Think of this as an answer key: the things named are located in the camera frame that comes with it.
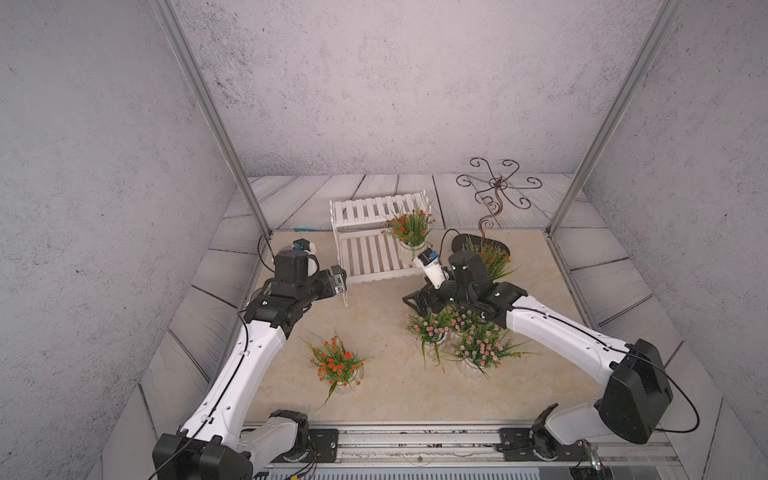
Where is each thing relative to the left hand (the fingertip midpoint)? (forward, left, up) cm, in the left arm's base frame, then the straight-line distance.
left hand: (337, 275), depth 78 cm
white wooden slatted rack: (+18, -6, -11) cm, 22 cm away
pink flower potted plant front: (-16, -37, -9) cm, 41 cm away
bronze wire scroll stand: (+27, -46, +7) cm, 54 cm away
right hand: (-3, -20, -3) cm, 21 cm away
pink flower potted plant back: (-9, -33, -9) cm, 35 cm away
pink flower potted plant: (-11, -24, -10) cm, 28 cm away
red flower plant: (+11, -46, -8) cm, 48 cm away
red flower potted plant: (+13, -20, +3) cm, 24 cm away
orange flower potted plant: (-20, 0, -10) cm, 22 cm away
